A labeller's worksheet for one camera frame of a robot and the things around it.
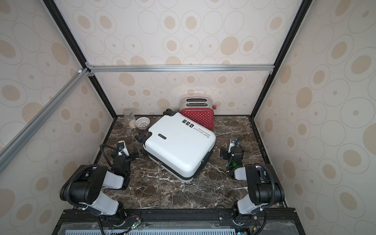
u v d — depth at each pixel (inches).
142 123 44.4
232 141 32.3
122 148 29.8
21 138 21.6
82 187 17.5
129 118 45.6
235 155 28.0
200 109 40.7
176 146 30.6
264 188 17.9
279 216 29.5
